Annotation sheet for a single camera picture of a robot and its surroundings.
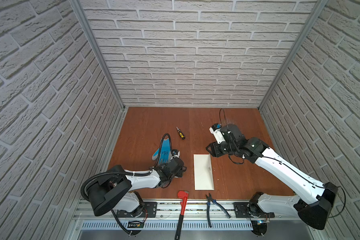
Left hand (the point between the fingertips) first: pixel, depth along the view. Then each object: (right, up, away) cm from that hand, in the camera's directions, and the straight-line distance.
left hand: (182, 164), depth 88 cm
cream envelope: (+13, -6, -3) cm, 14 cm away
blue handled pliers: (+15, -15, -11) cm, 24 cm away
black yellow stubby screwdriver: (-1, +16, +12) cm, 20 cm away
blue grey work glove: (-11, +6, +6) cm, 14 cm away
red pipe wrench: (+1, -13, -11) cm, 17 cm away
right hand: (+15, +14, -15) cm, 25 cm away
